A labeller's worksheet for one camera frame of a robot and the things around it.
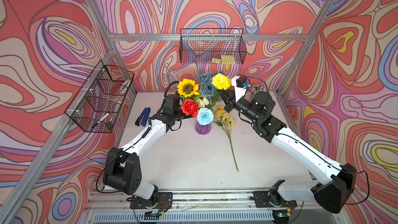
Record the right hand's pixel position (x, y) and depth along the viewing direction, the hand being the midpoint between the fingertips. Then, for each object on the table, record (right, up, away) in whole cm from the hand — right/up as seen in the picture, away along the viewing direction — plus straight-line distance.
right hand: (218, 93), depth 66 cm
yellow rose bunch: (+9, -16, +33) cm, 38 cm away
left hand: (-10, -8, +18) cm, 22 cm away
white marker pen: (-56, -12, +7) cm, 57 cm away
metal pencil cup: (+30, +3, +30) cm, 42 cm away
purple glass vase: (-6, -20, +28) cm, 35 cm away
